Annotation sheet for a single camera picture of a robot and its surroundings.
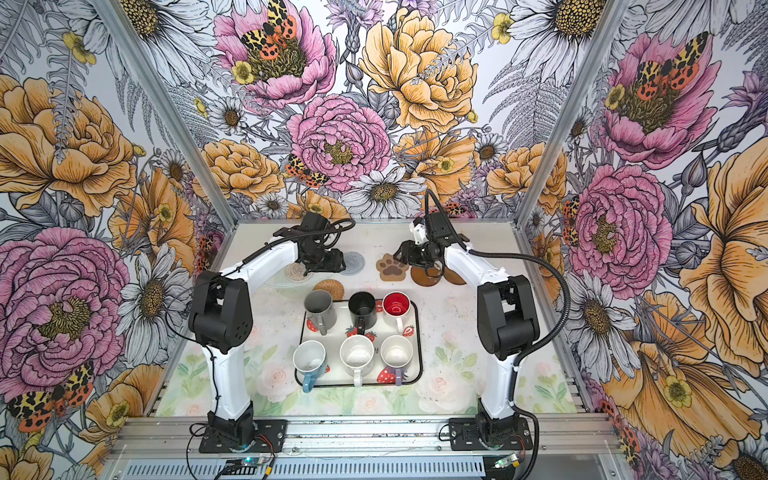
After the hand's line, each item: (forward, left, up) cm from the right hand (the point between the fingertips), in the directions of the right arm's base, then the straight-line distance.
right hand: (401, 264), depth 93 cm
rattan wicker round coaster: (0, +23, -11) cm, 26 cm away
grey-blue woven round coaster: (+10, +16, -11) cm, 22 cm away
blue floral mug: (-25, +26, -9) cm, 37 cm away
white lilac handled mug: (-23, +2, -11) cm, 26 cm away
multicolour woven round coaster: (-6, +30, +5) cm, 31 cm away
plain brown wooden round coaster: (+3, -18, -12) cm, 22 cm away
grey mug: (-12, +24, -6) cm, 28 cm away
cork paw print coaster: (+8, +3, -13) cm, 15 cm away
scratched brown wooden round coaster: (+4, -7, -12) cm, 14 cm away
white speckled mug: (-24, +14, -11) cm, 30 cm away
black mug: (-11, +12, -8) cm, 18 cm away
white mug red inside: (-9, +2, -8) cm, 12 cm away
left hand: (0, +21, -3) cm, 21 cm away
